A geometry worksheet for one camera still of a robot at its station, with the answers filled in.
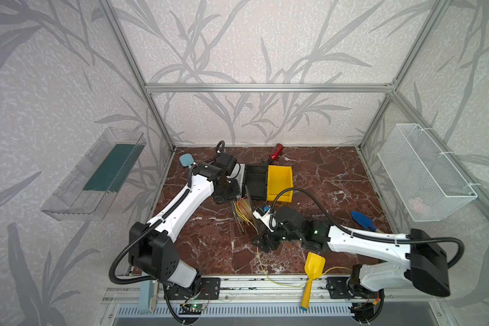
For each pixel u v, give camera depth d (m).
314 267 0.78
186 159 1.12
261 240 0.64
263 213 0.65
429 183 0.62
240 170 0.69
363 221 0.91
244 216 0.77
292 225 0.57
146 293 0.69
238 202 0.80
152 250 0.41
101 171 0.69
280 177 1.04
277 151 1.16
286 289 0.75
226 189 0.67
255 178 1.07
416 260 0.41
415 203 0.73
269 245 0.64
